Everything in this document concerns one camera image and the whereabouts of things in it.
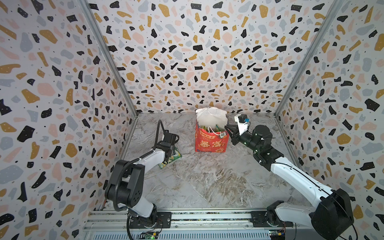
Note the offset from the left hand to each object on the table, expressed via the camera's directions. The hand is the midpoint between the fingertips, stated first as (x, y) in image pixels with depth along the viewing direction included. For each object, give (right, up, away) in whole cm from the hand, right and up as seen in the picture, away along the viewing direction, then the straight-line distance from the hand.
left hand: (166, 146), depth 93 cm
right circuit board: (+59, -40, -22) cm, 74 cm away
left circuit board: (-3, -39, -23) cm, 45 cm away
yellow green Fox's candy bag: (+6, -6, +3) cm, 9 cm away
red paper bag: (+27, +8, -15) cm, 32 cm away
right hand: (+34, +13, -20) cm, 42 cm away
